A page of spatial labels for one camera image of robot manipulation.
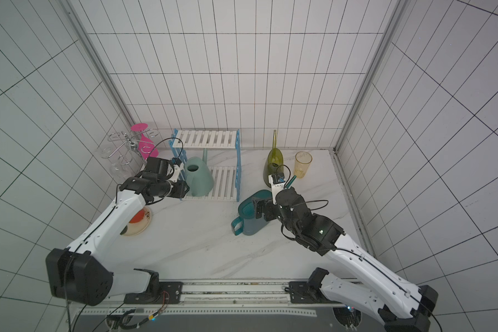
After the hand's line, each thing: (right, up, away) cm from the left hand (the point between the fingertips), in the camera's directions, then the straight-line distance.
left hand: (181, 192), depth 82 cm
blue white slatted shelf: (+11, +19, +39) cm, 44 cm away
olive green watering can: (+42, +11, +27) cm, 51 cm away
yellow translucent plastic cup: (+54, +13, +16) cm, 58 cm away
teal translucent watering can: (+27, -11, -5) cm, 30 cm away
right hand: (+31, 0, -13) cm, 33 cm away
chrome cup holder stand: (-21, +20, +3) cm, 29 cm away
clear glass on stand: (-30, +11, +8) cm, 33 cm away
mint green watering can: (+5, +6, +7) cm, 10 cm away
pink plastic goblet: (-21, +20, +13) cm, 32 cm away
